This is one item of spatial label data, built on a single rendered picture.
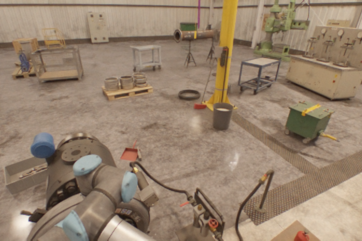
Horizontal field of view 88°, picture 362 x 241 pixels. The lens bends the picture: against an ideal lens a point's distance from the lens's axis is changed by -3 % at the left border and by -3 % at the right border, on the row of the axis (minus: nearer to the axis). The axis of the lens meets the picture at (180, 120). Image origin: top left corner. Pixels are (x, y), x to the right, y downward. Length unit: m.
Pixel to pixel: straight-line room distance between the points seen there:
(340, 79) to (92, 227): 6.06
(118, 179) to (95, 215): 0.12
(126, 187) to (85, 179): 0.15
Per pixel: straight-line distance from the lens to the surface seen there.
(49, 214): 1.36
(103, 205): 0.60
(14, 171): 3.46
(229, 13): 4.19
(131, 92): 5.23
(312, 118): 3.70
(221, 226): 1.69
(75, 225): 0.57
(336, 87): 6.26
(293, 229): 1.90
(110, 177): 0.65
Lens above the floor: 1.90
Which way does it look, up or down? 29 degrees down
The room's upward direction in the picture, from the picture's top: 1 degrees clockwise
